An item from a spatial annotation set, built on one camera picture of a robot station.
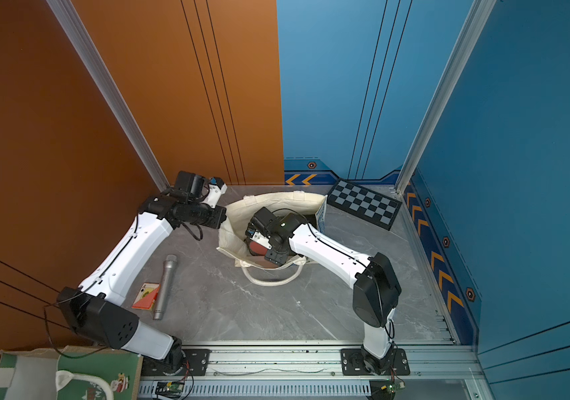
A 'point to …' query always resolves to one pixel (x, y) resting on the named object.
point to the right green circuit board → (391, 388)
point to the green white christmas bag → (71, 372)
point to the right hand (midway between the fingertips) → (282, 246)
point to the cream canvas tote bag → (236, 221)
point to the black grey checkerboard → (363, 203)
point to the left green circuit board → (171, 389)
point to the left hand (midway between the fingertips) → (226, 213)
